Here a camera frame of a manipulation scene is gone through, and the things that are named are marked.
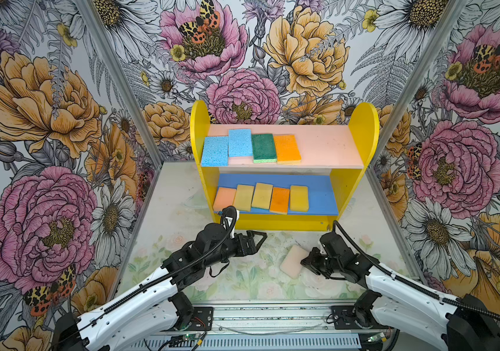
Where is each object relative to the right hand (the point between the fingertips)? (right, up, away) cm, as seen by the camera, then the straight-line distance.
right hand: (301, 270), depth 81 cm
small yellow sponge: (0, +26, +7) cm, 27 cm away
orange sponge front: (-7, +25, +7) cm, 27 cm away
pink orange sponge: (-29, +26, +7) cm, 40 cm away
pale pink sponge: (-3, +1, +2) cm, 4 cm away
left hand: (-16, +12, -9) cm, 23 cm away
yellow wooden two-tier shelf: (-5, +34, +16) cm, 38 cm away
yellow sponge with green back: (-22, +26, +6) cm, 34 cm away
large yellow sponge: (-14, +27, +7) cm, 31 cm away
